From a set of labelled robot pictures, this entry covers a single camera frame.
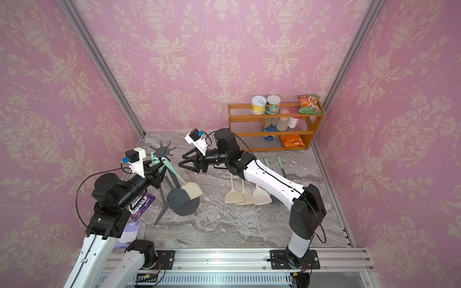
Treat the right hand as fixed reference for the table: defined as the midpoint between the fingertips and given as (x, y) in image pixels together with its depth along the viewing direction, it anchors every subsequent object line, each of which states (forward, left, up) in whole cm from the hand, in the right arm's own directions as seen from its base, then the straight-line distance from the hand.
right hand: (183, 160), depth 66 cm
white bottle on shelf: (+34, -47, -15) cm, 60 cm away
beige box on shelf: (+35, -39, -14) cm, 55 cm away
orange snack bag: (+34, -56, -30) cm, 73 cm away
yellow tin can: (+32, -32, 0) cm, 46 cm away
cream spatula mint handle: (-2, 0, -18) cm, 18 cm away
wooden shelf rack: (+33, -51, -19) cm, 64 cm away
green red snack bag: (+33, -58, -2) cm, 67 cm away
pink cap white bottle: (+33, -53, -13) cm, 63 cm away
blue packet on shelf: (+37, -42, -29) cm, 63 cm away
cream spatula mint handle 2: (-1, -25, -32) cm, 41 cm away
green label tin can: (+32, -39, 0) cm, 50 cm away
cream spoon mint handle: (+1, -18, -33) cm, 37 cm away
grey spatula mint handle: (+21, -46, -33) cm, 61 cm away
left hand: (-1, +5, +2) cm, 5 cm away
